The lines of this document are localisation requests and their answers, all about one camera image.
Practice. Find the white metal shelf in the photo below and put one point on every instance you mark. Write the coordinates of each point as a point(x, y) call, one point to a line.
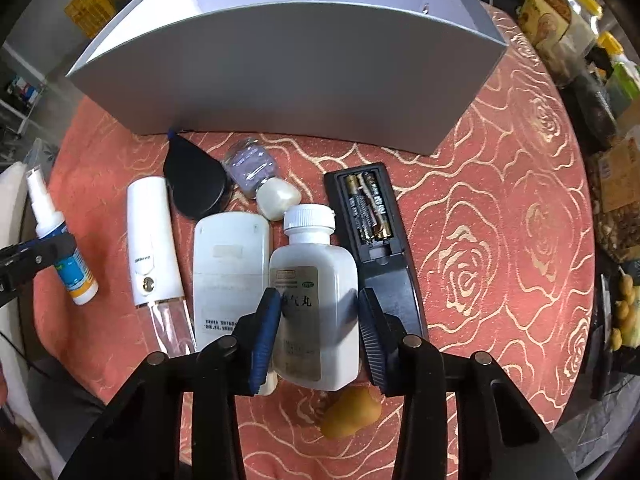
point(22, 88)

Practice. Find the white blue spray bottle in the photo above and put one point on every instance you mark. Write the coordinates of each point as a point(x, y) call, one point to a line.
point(51, 227)

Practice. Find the yellow plastic crate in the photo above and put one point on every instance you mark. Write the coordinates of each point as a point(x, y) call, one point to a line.
point(90, 16)

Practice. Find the yellow lid snack jar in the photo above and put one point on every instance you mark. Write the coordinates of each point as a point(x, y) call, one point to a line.
point(562, 32)

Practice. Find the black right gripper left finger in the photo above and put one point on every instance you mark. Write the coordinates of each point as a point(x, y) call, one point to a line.
point(138, 434)

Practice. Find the black remote control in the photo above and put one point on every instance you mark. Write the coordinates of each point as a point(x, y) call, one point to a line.
point(368, 224)

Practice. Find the red rose pattern tablecloth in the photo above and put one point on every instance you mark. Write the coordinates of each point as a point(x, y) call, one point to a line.
point(498, 220)

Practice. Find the white slim spray device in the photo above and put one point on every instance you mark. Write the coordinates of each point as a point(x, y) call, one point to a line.
point(155, 278)

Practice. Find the grey open storage box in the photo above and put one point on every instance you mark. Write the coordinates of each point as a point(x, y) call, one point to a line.
point(395, 73)

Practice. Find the white medicine bottle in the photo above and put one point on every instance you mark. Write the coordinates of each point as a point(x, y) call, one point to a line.
point(317, 345)

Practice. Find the white remote control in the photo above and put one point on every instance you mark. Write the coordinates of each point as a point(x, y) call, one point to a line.
point(231, 254)

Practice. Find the yellow pear shaped toy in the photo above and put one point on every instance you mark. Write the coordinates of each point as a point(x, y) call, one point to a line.
point(354, 410)

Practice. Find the black teardrop case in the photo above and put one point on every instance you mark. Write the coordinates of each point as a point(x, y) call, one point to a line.
point(198, 184)

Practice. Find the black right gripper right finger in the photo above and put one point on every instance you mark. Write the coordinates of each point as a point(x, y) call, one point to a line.
point(500, 435)

